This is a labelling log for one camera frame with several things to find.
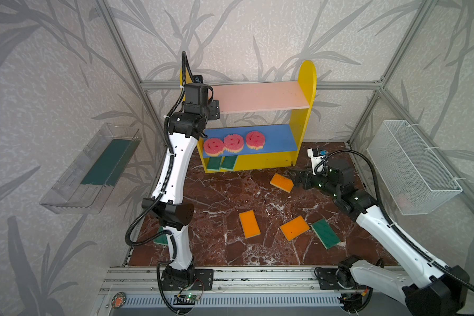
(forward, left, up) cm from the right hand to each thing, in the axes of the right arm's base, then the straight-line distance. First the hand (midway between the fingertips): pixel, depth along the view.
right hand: (296, 163), depth 75 cm
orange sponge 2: (-15, -2, -28) cm, 32 cm away
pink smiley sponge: (+18, +36, -10) cm, 41 cm away
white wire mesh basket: (-12, -35, +7) cm, 38 cm away
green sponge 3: (-18, -14, -27) cm, 35 cm away
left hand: (+18, +34, +17) cm, 42 cm away
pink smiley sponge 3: (+22, +16, -9) cm, 28 cm away
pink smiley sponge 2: (+21, +26, -10) cm, 35 cm away
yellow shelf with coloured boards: (+42, +12, -17) cm, 47 cm away
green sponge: (+19, +38, -25) cm, 50 cm away
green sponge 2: (+20, +30, -25) cm, 44 cm away
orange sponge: (-14, +19, -28) cm, 36 cm away
